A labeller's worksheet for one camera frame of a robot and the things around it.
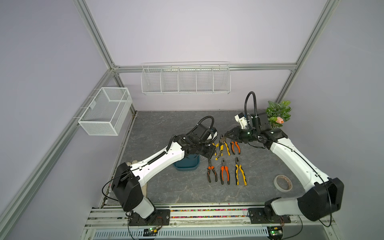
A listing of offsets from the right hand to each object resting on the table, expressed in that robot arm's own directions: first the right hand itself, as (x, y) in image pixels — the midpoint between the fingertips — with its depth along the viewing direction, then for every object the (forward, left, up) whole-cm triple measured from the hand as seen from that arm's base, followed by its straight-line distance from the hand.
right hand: (225, 134), depth 77 cm
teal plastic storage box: (-6, +20, -22) cm, 30 cm away
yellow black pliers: (-8, -10, -23) cm, 26 cm away
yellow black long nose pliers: (-4, +2, -2) cm, 5 cm away
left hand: (-8, +6, -5) cm, 11 cm away
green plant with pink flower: (+14, -32, +1) cm, 35 cm away
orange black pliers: (+8, -9, -22) cm, 25 cm away
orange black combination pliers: (-11, 0, -23) cm, 25 cm away
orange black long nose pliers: (-9, +8, -23) cm, 26 cm away
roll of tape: (-21, -31, -23) cm, 44 cm away
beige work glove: (-20, +45, -23) cm, 54 cm away
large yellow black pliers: (+8, -5, -22) cm, 24 cm away
